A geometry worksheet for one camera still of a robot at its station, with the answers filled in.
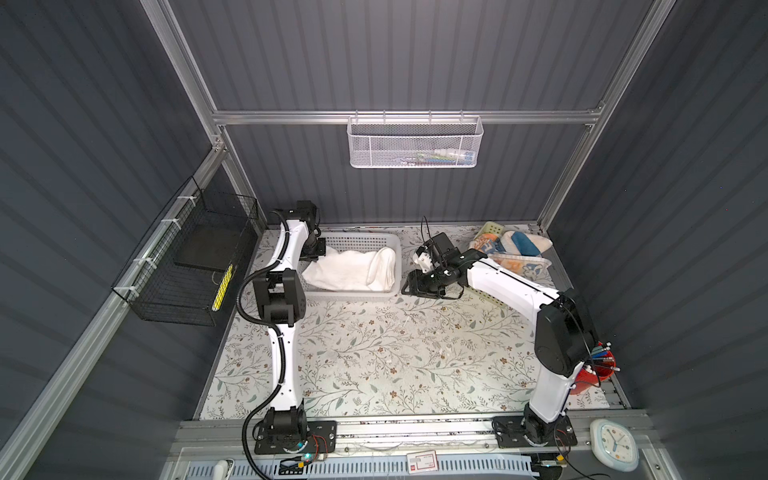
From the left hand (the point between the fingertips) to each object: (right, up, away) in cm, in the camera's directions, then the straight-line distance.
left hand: (312, 258), depth 102 cm
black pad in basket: (-19, +4, -26) cm, 33 cm away
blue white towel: (+72, +5, 0) cm, 73 cm away
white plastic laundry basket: (+14, +6, +14) cm, 21 cm away
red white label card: (+35, -48, -32) cm, 67 cm away
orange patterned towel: (+64, +5, +6) cm, 64 cm away
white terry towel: (+22, -4, 0) cm, 22 cm away
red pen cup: (+77, -26, -32) cm, 87 cm away
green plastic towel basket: (+65, +11, +10) cm, 66 cm away
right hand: (+33, -10, -14) cm, 38 cm away
